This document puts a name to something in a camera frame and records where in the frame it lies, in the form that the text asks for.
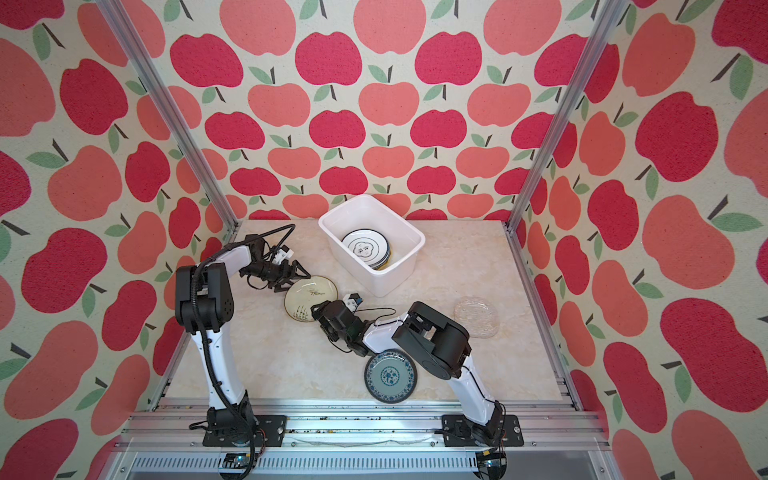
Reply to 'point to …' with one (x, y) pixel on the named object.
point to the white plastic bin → (369, 212)
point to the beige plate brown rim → (303, 293)
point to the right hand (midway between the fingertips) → (316, 311)
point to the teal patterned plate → (390, 376)
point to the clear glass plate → (478, 316)
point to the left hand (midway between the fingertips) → (305, 281)
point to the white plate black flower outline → (369, 245)
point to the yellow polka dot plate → (382, 267)
